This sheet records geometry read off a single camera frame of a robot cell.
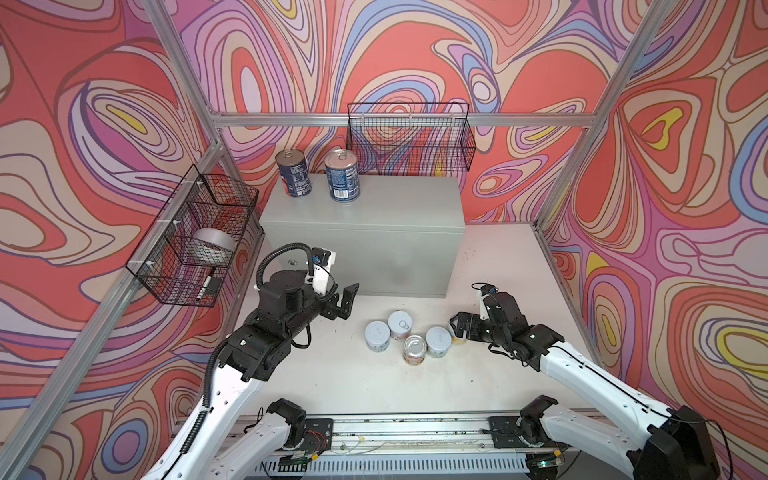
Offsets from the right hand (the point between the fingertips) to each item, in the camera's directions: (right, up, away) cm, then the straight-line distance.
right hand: (466, 329), depth 83 cm
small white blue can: (-8, -4, +1) cm, 9 cm away
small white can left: (-25, -2, +2) cm, 25 cm away
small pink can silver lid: (-15, -6, -1) cm, 16 cm away
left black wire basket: (-74, +20, -17) cm, 78 cm away
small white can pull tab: (-18, +1, +3) cm, 19 cm away
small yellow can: (-1, -4, +3) cm, 6 cm away
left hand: (-32, +16, -15) cm, 39 cm away
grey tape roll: (-65, +23, -11) cm, 70 cm away
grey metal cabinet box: (-16, +27, +18) cm, 37 cm away
